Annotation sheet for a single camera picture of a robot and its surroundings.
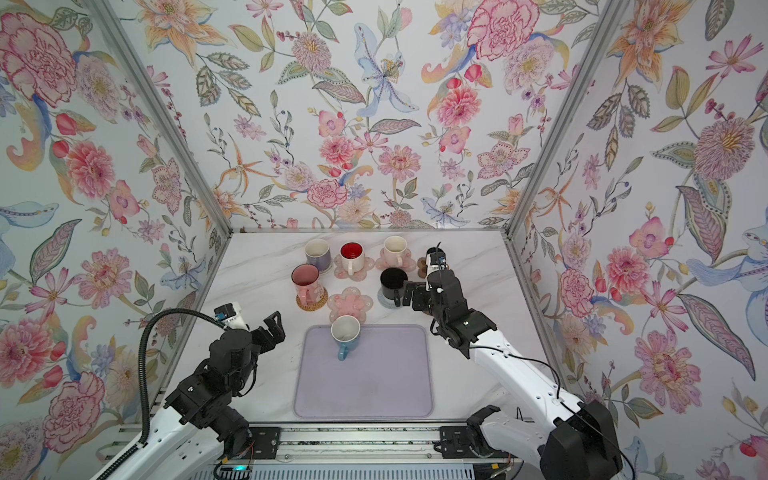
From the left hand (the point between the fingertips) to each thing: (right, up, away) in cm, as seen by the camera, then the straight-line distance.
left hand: (273, 321), depth 77 cm
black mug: (+31, +9, +17) cm, 37 cm away
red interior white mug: (+17, +17, +29) cm, 38 cm away
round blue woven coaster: (+30, +2, +21) cm, 36 cm away
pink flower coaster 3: (+17, +1, +24) cm, 29 cm away
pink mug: (+5, +9, +16) cm, 19 cm away
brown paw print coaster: (+43, +13, +33) cm, 55 cm away
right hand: (+38, +10, +4) cm, 40 cm away
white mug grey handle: (+5, +18, +31) cm, 36 cm away
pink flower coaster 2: (+38, +15, +33) cm, 52 cm away
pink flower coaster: (+20, +10, +29) cm, 37 cm away
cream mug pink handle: (+32, +20, +28) cm, 47 cm away
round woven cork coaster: (+6, 0, +21) cm, 21 cm away
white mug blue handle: (+17, -5, +12) cm, 22 cm away
